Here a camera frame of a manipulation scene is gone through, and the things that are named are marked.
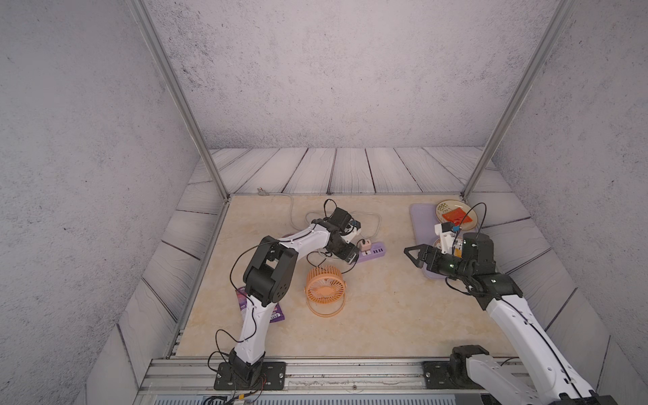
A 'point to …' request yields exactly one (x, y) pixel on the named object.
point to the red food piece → (456, 216)
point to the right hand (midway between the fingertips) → (414, 253)
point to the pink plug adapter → (364, 245)
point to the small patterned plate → (450, 205)
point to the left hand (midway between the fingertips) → (353, 254)
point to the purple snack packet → (242, 296)
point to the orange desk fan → (325, 290)
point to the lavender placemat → (423, 218)
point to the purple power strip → (377, 251)
